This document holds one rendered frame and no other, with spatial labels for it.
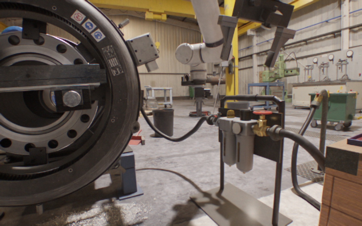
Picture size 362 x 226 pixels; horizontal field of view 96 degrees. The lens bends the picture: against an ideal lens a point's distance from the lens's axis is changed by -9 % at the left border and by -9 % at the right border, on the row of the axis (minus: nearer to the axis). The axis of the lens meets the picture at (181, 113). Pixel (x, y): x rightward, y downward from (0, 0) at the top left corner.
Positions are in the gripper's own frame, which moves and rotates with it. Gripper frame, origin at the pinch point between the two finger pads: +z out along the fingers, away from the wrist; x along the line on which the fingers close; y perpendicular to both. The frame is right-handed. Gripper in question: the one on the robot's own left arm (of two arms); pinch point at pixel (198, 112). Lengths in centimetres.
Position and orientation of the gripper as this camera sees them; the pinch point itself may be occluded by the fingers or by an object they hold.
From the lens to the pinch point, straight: 94.5
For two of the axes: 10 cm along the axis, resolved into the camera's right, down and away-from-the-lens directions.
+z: 0.3, 9.9, 1.1
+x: 0.3, -1.1, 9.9
